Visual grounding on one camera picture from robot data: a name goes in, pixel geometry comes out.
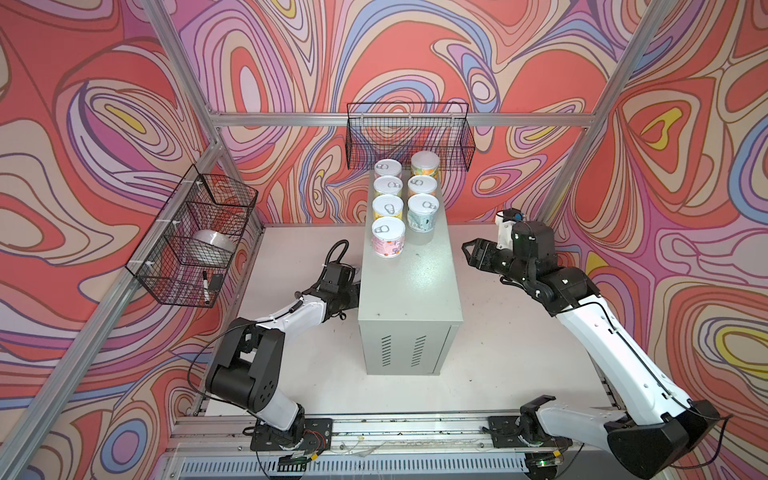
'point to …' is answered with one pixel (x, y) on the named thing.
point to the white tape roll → (212, 244)
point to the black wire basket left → (186, 256)
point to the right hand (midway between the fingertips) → (474, 255)
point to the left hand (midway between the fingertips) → (356, 293)
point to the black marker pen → (206, 288)
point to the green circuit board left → (290, 463)
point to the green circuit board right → (537, 459)
